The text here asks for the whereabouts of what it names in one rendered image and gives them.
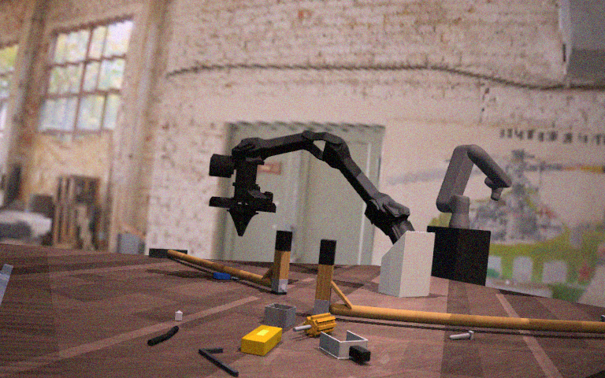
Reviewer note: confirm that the yellow rectangular block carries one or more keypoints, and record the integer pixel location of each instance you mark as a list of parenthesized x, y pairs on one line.
[(261, 340)]

